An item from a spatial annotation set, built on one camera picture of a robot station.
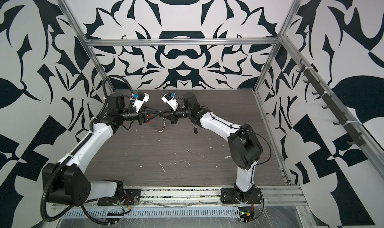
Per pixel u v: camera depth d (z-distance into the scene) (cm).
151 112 73
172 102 72
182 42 92
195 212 71
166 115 76
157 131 91
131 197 73
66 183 40
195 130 99
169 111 73
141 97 65
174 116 73
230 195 74
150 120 71
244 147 48
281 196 76
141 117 66
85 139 48
